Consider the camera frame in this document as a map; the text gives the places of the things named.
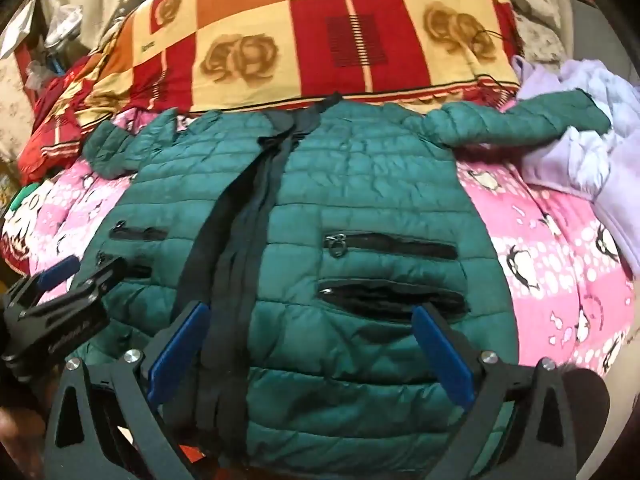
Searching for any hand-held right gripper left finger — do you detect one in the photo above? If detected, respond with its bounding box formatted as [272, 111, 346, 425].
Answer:
[44, 301, 211, 480]

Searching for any pink penguin print blanket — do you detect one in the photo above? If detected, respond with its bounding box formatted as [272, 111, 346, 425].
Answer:
[0, 97, 638, 386]

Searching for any black cord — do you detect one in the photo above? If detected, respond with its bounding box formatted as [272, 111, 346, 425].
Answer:
[470, 25, 513, 88]

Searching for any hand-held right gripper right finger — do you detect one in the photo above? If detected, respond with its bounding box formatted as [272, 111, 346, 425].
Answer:
[412, 304, 578, 480]

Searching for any green quilted puffer jacket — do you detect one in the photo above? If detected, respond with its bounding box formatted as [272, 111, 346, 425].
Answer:
[82, 89, 613, 463]

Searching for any white curtain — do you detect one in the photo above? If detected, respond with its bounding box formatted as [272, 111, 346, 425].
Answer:
[45, 0, 148, 48]

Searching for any white cartoon printed cloth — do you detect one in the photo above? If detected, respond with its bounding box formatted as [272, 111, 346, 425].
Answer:
[0, 182, 56, 273]

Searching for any lavender garment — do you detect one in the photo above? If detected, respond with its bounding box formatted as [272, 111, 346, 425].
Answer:
[511, 56, 640, 261]

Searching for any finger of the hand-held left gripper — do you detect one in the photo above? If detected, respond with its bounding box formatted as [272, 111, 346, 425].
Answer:
[37, 256, 81, 288]
[70, 252, 128, 301]

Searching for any white crumpled cloth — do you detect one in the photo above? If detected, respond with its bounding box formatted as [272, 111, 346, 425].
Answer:
[470, 0, 581, 66]

